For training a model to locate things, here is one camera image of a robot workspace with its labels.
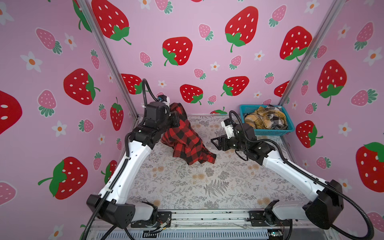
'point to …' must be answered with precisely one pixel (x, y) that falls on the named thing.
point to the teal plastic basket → (277, 127)
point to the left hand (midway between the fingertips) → (178, 113)
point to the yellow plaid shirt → (261, 118)
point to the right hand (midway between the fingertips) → (214, 138)
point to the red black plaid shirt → (186, 142)
